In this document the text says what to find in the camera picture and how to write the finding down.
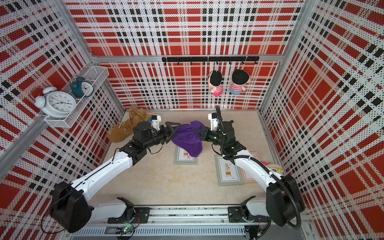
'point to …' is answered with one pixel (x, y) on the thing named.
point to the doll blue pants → (240, 78)
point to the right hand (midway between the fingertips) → (196, 129)
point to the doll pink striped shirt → (215, 80)
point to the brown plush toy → (120, 131)
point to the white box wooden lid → (156, 120)
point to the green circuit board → (128, 230)
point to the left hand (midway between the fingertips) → (181, 127)
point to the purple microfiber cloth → (186, 136)
